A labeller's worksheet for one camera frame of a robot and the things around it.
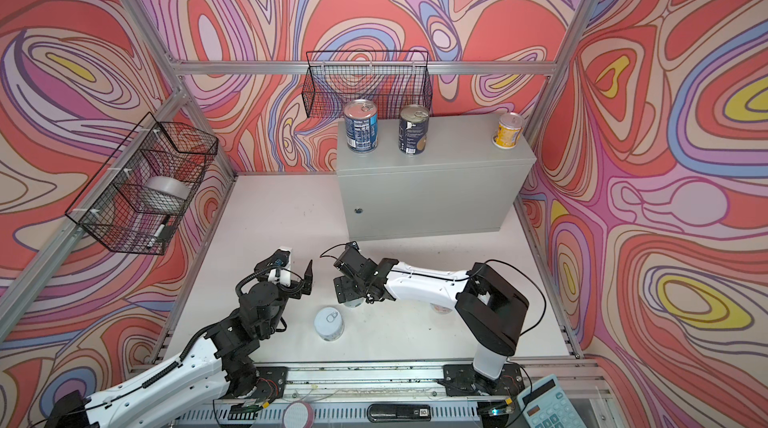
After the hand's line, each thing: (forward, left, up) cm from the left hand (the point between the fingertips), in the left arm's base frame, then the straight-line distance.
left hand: (297, 257), depth 78 cm
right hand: (-4, -15, -12) cm, 20 cm away
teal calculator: (-32, -62, -14) cm, 71 cm away
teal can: (-11, -16, -4) cm, 20 cm away
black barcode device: (-33, -24, -10) cm, 42 cm away
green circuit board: (-32, +11, -18) cm, 39 cm away
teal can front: (-14, -8, -11) cm, 20 cm away
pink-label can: (-9, -39, -13) cm, 42 cm away
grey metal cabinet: (+31, -51, -4) cm, 60 cm away
